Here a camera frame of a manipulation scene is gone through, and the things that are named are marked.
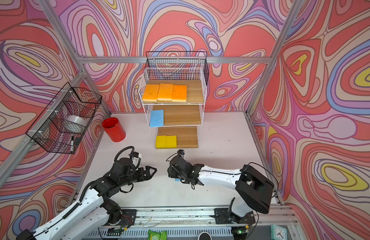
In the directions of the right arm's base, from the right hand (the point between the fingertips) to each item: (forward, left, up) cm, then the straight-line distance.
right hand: (172, 173), depth 82 cm
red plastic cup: (+29, +39, +4) cm, 49 cm away
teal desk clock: (-28, -50, -5) cm, 58 cm away
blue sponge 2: (-6, -4, +7) cm, 10 cm away
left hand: (0, +9, +5) cm, 10 cm away
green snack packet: (-28, +7, -4) cm, 29 cm away
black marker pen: (+8, +47, +20) cm, 52 cm away
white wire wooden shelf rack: (+23, -8, +19) cm, 31 cm away
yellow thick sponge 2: (+23, +2, -2) cm, 23 cm away
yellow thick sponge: (+23, +8, -2) cm, 25 cm away
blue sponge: (+24, +7, +20) cm, 32 cm away
